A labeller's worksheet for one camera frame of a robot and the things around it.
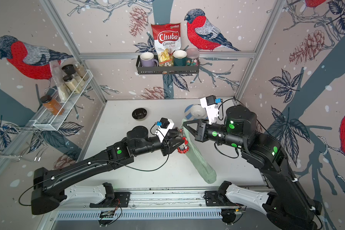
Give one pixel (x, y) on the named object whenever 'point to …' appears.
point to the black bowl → (139, 114)
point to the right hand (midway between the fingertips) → (183, 123)
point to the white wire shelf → (52, 117)
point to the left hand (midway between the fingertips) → (183, 135)
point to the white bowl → (198, 111)
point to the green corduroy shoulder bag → (202, 165)
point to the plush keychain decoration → (184, 148)
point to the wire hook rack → (14, 141)
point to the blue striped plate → (188, 113)
